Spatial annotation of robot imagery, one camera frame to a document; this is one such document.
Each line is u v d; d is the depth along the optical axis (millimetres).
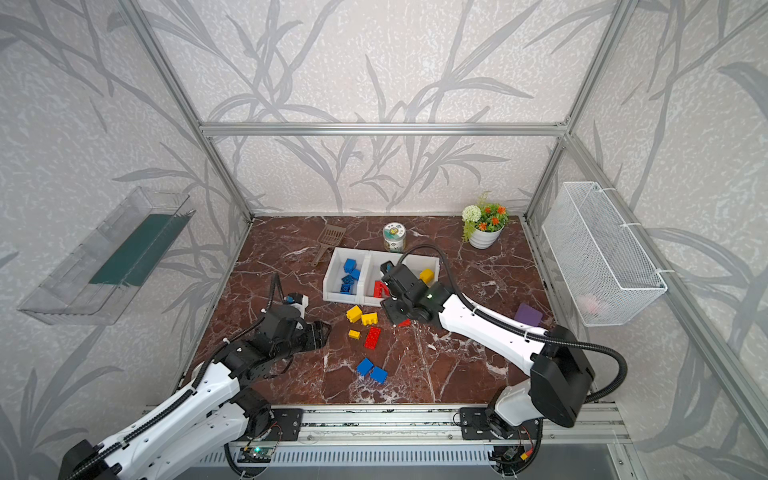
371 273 1019
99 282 630
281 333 600
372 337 867
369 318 905
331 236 1153
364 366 825
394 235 1044
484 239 1060
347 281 989
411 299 596
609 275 606
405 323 913
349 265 1040
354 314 912
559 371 408
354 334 884
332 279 990
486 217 1016
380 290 968
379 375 813
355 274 1019
